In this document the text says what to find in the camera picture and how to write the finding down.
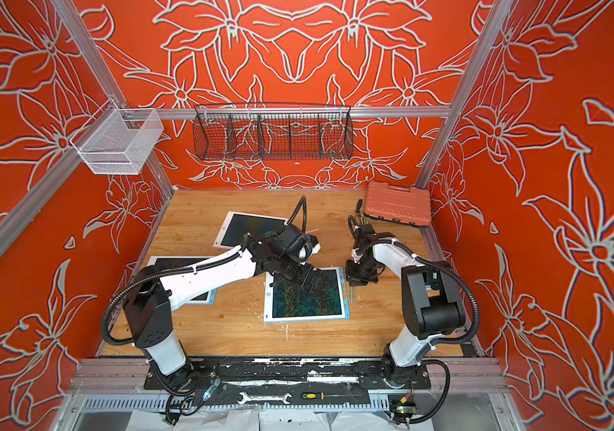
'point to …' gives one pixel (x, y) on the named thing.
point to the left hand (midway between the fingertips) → (316, 278)
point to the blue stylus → (352, 294)
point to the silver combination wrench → (281, 398)
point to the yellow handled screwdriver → (321, 395)
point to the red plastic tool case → (409, 206)
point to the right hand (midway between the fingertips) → (350, 280)
